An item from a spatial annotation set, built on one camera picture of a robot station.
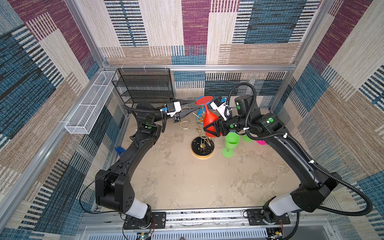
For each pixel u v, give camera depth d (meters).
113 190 0.42
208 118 0.62
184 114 0.58
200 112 0.63
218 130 0.58
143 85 1.07
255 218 0.73
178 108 0.51
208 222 0.73
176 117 0.59
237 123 0.56
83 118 0.71
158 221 0.73
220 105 0.58
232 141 0.89
